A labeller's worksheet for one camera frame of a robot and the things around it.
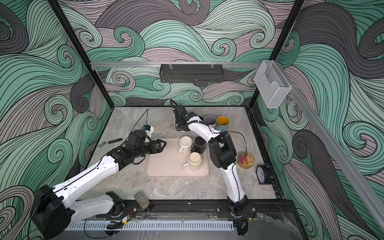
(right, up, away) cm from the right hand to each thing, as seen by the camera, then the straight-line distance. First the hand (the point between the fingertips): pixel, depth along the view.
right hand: (181, 125), depth 97 cm
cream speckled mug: (+8, -19, -16) cm, 26 cm away
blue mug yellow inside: (+27, +1, -1) cm, 27 cm away
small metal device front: (-19, -36, -24) cm, 47 cm away
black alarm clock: (+45, -25, -20) cm, 55 cm away
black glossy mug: (+12, -11, -9) cm, 19 cm away
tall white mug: (+3, -11, -7) cm, 13 cm away
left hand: (-9, -9, -17) cm, 22 cm away
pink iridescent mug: (+20, +3, 0) cm, 20 cm away
